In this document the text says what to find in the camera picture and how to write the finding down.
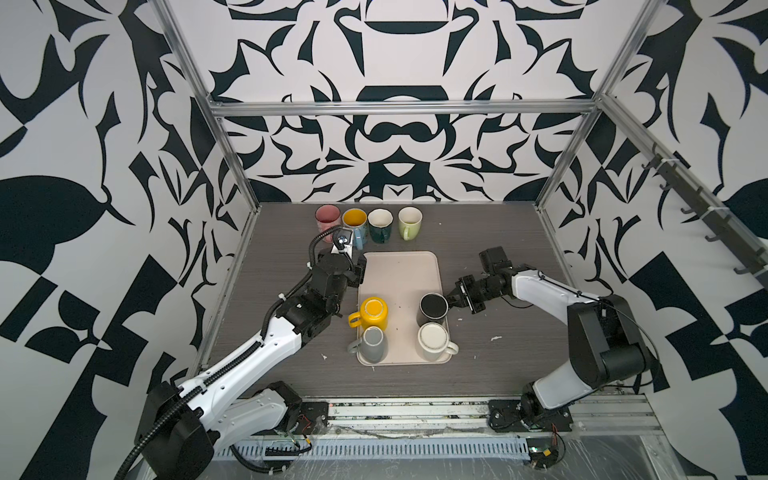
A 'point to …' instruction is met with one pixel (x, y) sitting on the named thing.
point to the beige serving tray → (400, 279)
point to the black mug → (433, 308)
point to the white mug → (434, 341)
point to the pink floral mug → (327, 217)
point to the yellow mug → (373, 312)
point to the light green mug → (409, 219)
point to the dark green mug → (380, 222)
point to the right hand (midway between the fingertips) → (444, 294)
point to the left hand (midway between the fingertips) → (348, 245)
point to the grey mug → (371, 345)
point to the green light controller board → (543, 452)
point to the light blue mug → (356, 218)
